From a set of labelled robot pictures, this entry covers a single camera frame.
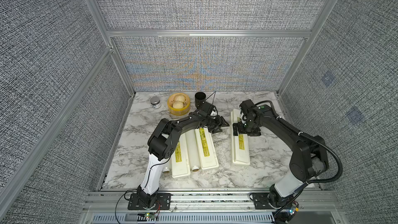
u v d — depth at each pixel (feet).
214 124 2.77
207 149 2.68
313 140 1.50
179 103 3.48
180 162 2.56
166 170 2.58
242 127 2.55
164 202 2.40
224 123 2.86
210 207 2.40
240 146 2.67
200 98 3.57
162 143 1.82
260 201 2.39
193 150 2.76
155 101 3.49
